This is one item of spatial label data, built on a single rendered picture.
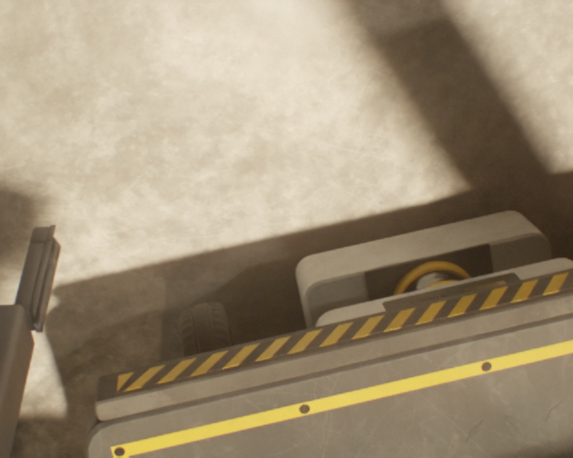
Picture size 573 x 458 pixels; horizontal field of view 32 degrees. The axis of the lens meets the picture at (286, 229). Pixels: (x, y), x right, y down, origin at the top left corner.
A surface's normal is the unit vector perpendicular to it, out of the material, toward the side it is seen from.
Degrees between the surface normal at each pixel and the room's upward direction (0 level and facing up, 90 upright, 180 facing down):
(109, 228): 0
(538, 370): 0
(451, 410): 0
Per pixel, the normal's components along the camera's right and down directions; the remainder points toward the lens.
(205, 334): -0.11, -0.67
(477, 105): 0.11, 0.33
